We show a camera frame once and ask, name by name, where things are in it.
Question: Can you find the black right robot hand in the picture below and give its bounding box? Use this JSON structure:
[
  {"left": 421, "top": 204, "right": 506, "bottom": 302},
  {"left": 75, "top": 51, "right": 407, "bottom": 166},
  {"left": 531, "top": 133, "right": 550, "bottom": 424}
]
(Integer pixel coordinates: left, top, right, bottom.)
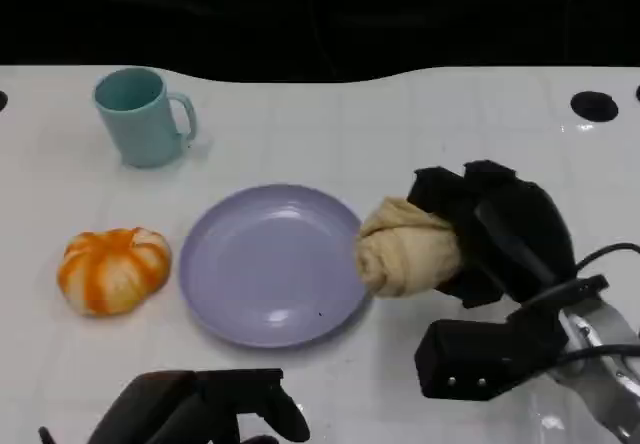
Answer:
[{"left": 405, "top": 159, "right": 578, "bottom": 310}]

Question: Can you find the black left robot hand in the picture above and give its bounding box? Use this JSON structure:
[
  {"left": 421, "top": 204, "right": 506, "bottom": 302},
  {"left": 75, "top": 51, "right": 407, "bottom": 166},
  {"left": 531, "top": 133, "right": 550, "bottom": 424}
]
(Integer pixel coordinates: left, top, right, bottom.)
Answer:
[{"left": 87, "top": 368, "right": 312, "bottom": 444}]

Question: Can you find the beige towel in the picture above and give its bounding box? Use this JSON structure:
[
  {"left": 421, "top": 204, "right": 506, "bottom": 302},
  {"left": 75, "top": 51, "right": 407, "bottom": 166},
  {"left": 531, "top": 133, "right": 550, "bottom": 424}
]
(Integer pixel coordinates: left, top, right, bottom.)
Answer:
[{"left": 353, "top": 195, "right": 464, "bottom": 300}]

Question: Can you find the orange and white bread roll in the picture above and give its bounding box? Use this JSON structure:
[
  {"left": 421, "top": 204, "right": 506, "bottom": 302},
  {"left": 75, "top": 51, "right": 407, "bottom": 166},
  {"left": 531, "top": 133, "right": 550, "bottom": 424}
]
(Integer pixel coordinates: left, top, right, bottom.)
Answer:
[{"left": 56, "top": 227, "right": 173, "bottom": 317}]

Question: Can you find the lilac plate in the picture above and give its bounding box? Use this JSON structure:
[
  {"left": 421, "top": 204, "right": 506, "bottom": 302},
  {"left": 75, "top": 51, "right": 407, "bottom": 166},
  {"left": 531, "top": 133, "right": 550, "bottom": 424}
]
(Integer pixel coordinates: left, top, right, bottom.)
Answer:
[{"left": 179, "top": 184, "right": 374, "bottom": 349}]

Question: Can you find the pale green mug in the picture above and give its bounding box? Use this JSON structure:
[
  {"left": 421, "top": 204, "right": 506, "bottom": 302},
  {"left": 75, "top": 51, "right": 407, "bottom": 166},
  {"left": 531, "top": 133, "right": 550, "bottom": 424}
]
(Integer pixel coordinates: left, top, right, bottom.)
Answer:
[{"left": 92, "top": 66, "right": 198, "bottom": 169}]

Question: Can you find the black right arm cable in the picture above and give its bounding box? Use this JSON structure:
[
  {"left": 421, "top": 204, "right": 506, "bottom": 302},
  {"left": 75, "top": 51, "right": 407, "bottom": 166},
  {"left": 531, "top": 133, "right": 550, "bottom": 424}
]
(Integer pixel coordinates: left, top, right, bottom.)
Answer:
[
  {"left": 519, "top": 242, "right": 640, "bottom": 310},
  {"left": 552, "top": 343, "right": 640, "bottom": 368}
]

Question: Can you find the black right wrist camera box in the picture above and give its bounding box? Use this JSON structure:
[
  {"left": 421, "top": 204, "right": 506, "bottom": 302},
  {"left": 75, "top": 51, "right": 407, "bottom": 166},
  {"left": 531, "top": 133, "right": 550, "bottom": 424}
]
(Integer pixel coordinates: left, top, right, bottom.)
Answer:
[{"left": 414, "top": 274, "right": 610, "bottom": 402}]

